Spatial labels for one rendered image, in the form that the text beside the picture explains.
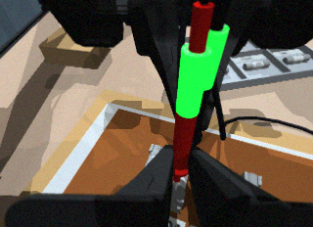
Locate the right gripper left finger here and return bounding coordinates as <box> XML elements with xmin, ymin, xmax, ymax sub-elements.
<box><xmin>4</xmin><ymin>145</ymin><xmax>174</xmax><ymax>227</ymax></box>

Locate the red test probe with black lead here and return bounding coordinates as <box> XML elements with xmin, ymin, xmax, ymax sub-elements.
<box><xmin>172</xmin><ymin>0</ymin><xmax>313</xmax><ymax>191</ymax></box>

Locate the tan rectangular block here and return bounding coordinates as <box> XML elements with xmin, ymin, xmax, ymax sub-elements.
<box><xmin>38</xmin><ymin>27</ymin><xmax>110</xmax><ymax>69</ymax></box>

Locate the grey compartment tray with fuses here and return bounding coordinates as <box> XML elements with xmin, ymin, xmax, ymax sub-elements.
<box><xmin>220</xmin><ymin>40</ymin><xmax>313</xmax><ymax>91</ymax></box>

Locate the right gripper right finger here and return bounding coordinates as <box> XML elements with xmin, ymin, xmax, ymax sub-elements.
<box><xmin>188</xmin><ymin>145</ymin><xmax>313</xmax><ymax>227</ymax></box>

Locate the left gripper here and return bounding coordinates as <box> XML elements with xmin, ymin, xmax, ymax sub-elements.
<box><xmin>41</xmin><ymin>0</ymin><xmax>313</xmax><ymax>118</ymax></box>

